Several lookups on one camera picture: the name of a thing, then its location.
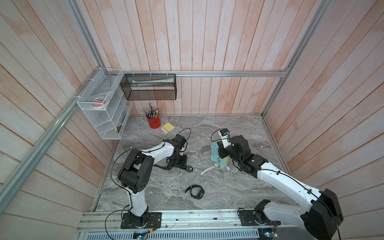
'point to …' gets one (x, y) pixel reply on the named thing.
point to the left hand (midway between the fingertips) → (182, 167)
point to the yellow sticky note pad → (168, 127)
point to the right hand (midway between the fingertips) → (218, 141)
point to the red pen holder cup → (154, 123)
